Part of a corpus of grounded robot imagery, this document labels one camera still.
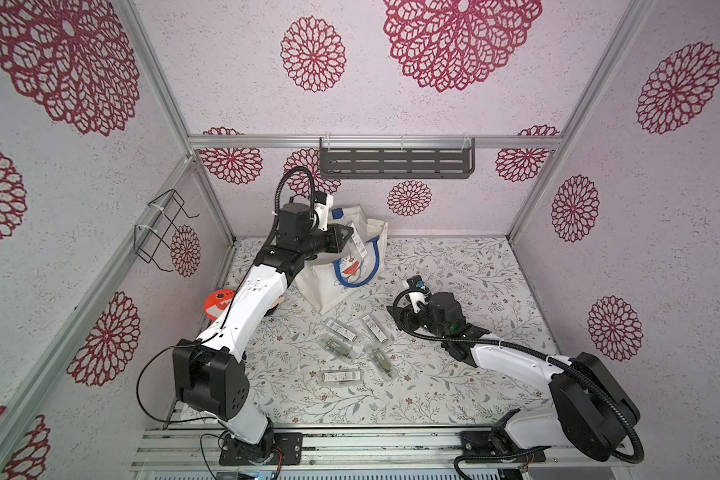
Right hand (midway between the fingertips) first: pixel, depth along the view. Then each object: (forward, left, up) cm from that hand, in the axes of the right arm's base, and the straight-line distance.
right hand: (397, 299), depth 85 cm
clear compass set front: (-18, +16, -12) cm, 27 cm away
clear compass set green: (-13, +4, -14) cm, 19 cm away
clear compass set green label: (-9, +16, -14) cm, 23 cm away
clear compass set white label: (-3, +17, -13) cm, 21 cm away
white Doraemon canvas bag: (+8, +20, -2) cm, 22 cm away
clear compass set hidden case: (-1, +7, -13) cm, 15 cm away
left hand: (+9, +13, +18) cm, 24 cm away
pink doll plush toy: (+5, +37, -9) cm, 39 cm away
